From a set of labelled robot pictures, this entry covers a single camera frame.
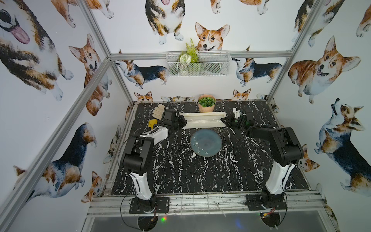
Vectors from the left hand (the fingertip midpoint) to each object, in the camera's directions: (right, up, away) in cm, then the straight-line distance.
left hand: (190, 117), depth 96 cm
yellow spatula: (-29, -4, +11) cm, 31 cm away
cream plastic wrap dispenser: (+10, -2, +5) cm, 11 cm away
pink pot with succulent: (+12, +10, +5) cm, 16 cm away
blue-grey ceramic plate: (+10, -17, 0) cm, 20 cm away
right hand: (+19, 0, -1) cm, 19 cm away
